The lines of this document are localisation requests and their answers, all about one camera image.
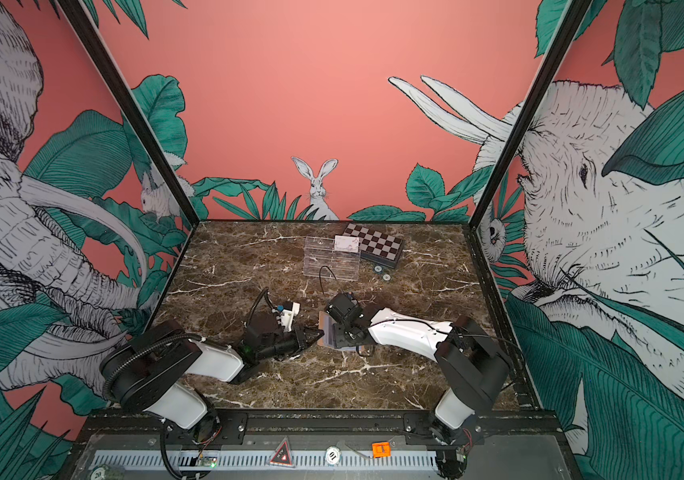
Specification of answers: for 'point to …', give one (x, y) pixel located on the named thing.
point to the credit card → (346, 243)
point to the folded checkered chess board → (380, 246)
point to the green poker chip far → (378, 270)
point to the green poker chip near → (386, 275)
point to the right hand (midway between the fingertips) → (341, 335)
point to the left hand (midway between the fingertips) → (327, 332)
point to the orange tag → (381, 449)
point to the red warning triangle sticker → (282, 456)
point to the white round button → (332, 455)
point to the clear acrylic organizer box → (320, 251)
